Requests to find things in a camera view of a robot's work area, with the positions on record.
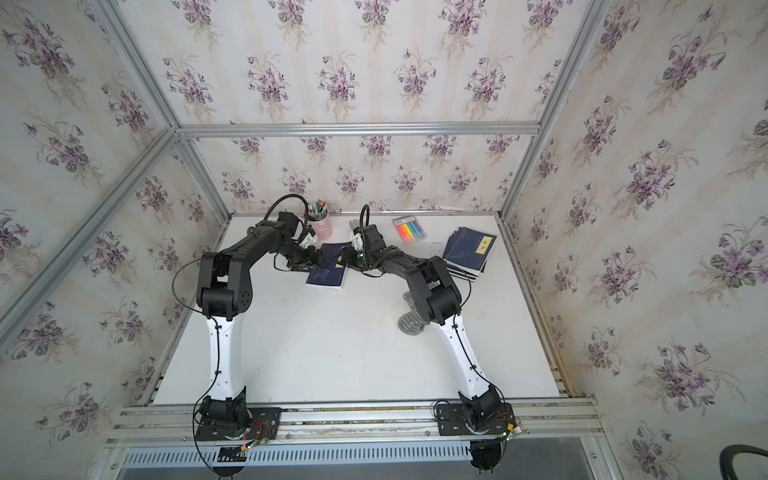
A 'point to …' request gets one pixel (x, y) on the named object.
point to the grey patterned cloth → (413, 321)
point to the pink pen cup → (322, 228)
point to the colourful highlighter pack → (409, 229)
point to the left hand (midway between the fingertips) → (318, 267)
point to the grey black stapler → (355, 223)
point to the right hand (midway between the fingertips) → (342, 263)
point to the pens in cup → (318, 211)
